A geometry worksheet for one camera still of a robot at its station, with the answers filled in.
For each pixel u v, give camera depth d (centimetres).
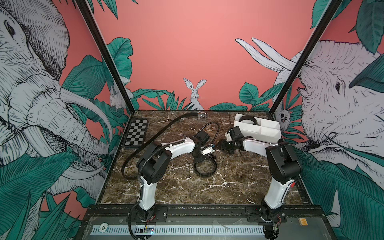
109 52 88
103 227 70
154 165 50
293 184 54
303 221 72
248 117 105
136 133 101
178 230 70
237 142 73
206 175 86
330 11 70
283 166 50
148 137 104
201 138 76
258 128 104
